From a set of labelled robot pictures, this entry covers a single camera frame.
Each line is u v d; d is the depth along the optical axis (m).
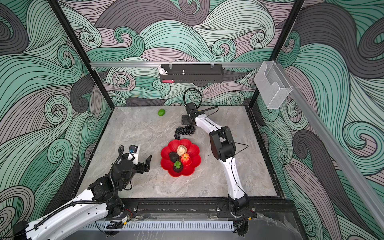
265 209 0.74
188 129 1.01
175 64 0.93
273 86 0.76
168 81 0.89
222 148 0.60
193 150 0.92
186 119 0.97
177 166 0.83
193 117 0.78
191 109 0.84
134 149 0.64
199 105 0.96
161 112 1.14
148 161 0.71
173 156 0.87
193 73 0.95
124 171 0.55
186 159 0.85
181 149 0.87
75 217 0.49
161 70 0.85
